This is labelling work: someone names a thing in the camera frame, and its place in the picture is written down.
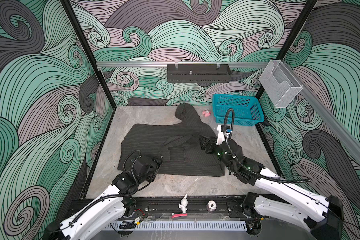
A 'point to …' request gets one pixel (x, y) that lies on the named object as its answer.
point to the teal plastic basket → (247, 111)
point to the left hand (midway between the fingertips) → (163, 163)
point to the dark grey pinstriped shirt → (178, 145)
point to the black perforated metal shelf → (198, 73)
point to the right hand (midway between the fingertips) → (203, 138)
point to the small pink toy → (206, 113)
